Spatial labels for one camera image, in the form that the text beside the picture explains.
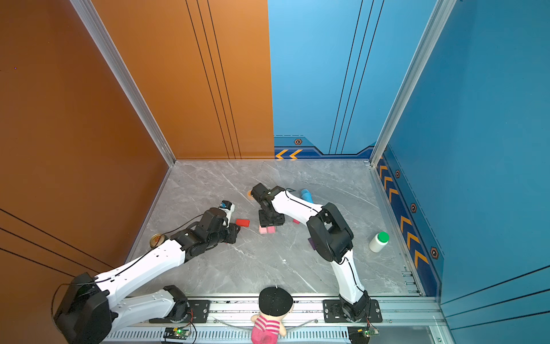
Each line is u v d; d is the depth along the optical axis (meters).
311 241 0.90
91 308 0.40
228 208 0.74
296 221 0.96
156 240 0.79
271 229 0.91
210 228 0.63
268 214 0.77
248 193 1.05
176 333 0.71
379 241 0.81
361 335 0.69
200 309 0.74
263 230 0.90
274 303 0.68
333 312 0.72
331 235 0.54
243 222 0.96
